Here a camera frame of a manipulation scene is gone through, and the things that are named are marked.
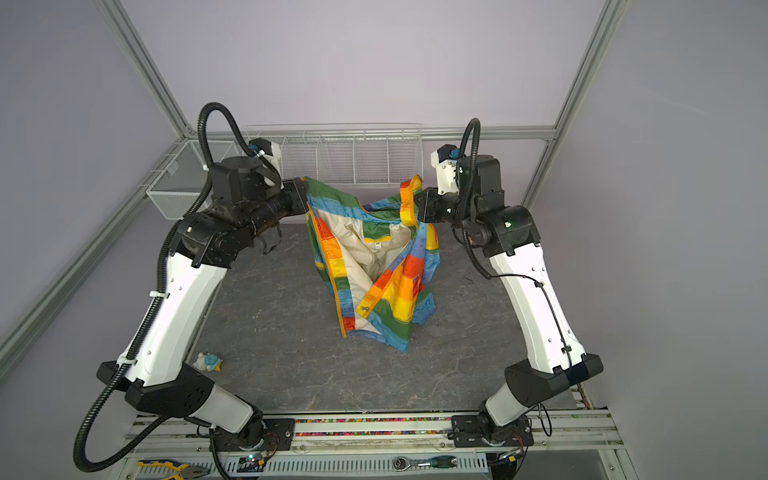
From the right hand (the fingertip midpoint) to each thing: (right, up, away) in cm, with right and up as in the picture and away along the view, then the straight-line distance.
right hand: (416, 199), depth 65 cm
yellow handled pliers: (-54, -62, +4) cm, 83 cm away
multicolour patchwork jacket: (-10, -15, +25) cm, 31 cm away
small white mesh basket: (-66, +7, +19) cm, 69 cm away
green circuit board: (-40, -63, +7) cm, 75 cm away
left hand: (-23, +2, -2) cm, 23 cm away
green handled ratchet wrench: (+6, -61, +5) cm, 62 cm away
